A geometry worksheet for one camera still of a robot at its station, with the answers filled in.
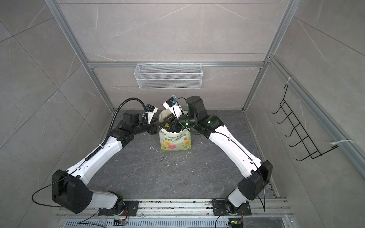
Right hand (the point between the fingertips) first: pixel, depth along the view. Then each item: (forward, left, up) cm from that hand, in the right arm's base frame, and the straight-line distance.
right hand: (163, 121), depth 66 cm
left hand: (+9, +3, -8) cm, 13 cm away
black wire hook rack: (-16, -64, -3) cm, 66 cm away
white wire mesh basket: (+47, +1, -6) cm, 48 cm away
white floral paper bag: (+1, -1, -19) cm, 19 cm away
